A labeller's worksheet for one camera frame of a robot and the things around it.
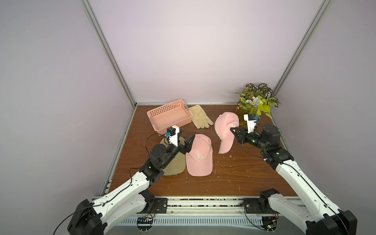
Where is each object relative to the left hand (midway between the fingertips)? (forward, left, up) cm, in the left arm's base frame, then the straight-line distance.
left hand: (190, 133), depth 70 cm
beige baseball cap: (-4, +8, -30) cm, 31 cm away
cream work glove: (+31, -6, -27) cm, 42 cm away
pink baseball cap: (-4, -5, -22) cm, 23 cm away
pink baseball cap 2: (+8, -17, -1) cm, 19 cm away
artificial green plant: (+28, -42, -3) cm, 50 cm away
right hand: (+5, -21, 0) cm, 22 cm away
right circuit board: (-33, -40, -30) cm, 59 cm away
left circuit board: (-34, +23, -32) cm, 52 cm away
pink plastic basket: (+36, +13, -27) cm, 47 cm away
